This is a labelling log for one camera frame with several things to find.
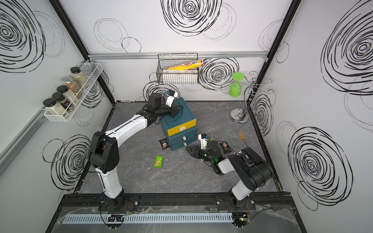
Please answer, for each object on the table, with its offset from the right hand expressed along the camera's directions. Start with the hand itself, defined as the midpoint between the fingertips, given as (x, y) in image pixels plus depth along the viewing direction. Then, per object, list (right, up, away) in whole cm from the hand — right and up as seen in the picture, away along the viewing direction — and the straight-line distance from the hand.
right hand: (187, 150), depth 86 cm
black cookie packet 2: (-16, +2, +8) cm, 18 cm away
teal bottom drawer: (-3, +3, +5) cm, 7 cm away
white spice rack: (-61, +49, +6) cm, 79 cm away
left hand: (-3, +25, 0) cm, 25 cm away
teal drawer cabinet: (-3, +20, +1) cm, 20 cm away
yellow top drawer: (-2, +14, -5) cm, 15 cm away
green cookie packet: (-18, -7, +1) cm, 19 cm away
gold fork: (+37, +7, +13) cm, 40 cm away
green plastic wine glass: (+32, +39, +9) cm, 51 cm away
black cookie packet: (+25, 0, +7) cm, 26 cm away
